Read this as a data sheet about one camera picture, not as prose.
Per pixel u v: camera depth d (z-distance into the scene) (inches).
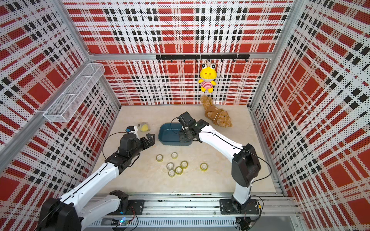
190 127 24.2
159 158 35.9
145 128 41.1
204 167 34.8
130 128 28.8
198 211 28.9
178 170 34.0
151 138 29.7
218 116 40.2
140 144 26.8
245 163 17.7
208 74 35.8
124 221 27.2
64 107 27.6
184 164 34.9
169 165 34.8
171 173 33.8
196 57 34.9
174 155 36.7
